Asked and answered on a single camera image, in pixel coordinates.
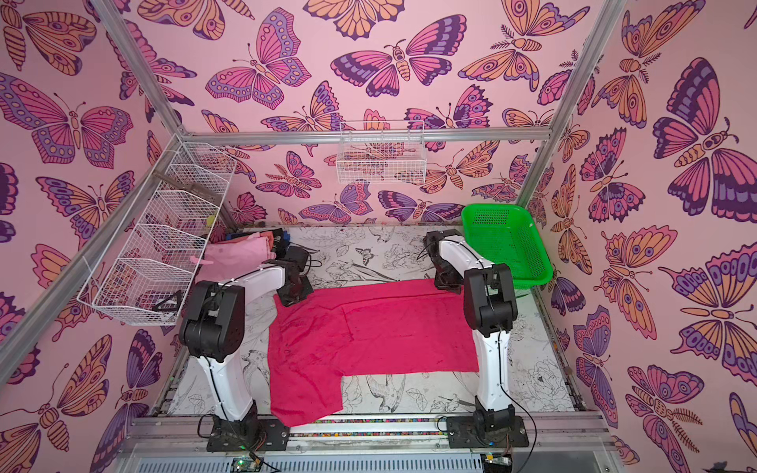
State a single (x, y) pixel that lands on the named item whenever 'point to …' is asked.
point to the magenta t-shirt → (386, 329)
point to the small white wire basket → (387, 152)
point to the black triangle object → (178, 295)
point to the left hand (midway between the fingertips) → (307, 292)
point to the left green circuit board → (245, 464)
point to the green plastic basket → (508, 234)
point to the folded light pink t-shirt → (227, 260)
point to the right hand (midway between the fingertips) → (451, 289)
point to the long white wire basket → (142, 267)
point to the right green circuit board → (497, 462)
